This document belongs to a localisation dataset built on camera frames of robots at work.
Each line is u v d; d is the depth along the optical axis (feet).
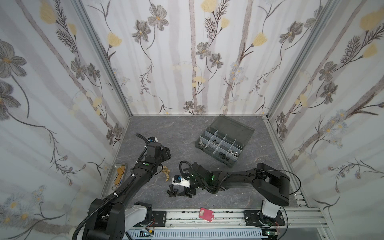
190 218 2.47
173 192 2.69
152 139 2.52
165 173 2.91
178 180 2.23
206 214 2.46
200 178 2.11
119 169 2.98
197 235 2.30
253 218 2.41
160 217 2.41
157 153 2.19
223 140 3.33
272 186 1.51
